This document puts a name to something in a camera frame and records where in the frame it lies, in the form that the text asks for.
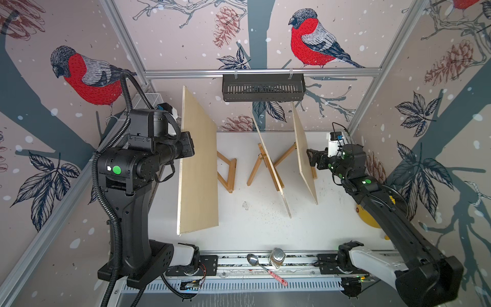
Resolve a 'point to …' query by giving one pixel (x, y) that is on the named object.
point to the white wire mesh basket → (153, 98)
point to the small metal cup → (277, 257)
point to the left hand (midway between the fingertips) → (192, 135)
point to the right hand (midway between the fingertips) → (317, 147)
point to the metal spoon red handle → (253, 259)
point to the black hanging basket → (263, 87)
